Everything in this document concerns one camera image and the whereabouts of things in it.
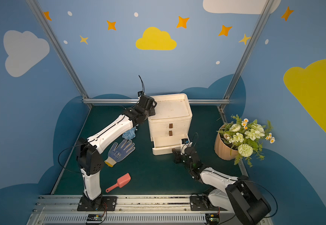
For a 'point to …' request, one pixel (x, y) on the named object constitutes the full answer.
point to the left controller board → (94, 218)
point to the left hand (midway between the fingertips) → (150, 106)
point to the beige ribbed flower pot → (222, 150)
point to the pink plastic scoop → (120, 183)
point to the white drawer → (164, 145)
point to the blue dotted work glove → (117, 154)
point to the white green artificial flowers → (246, 138)
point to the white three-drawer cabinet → (172, 123)
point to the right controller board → (212, 218)
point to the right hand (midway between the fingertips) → (175, 149)
